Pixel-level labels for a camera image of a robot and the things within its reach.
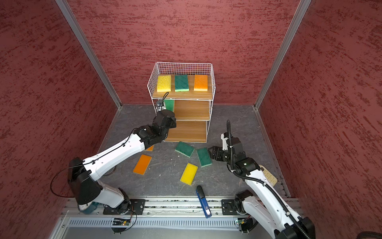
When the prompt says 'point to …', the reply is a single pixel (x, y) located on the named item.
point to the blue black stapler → (201, 195)
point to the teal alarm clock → (88, 208)
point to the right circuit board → (246, 224)
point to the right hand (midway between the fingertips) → (212, 153)
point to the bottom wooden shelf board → (188, 131)
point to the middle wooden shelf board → (188, 109)
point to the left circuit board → (119, 221)
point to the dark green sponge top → (184, 148)
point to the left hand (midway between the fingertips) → (169, 117)
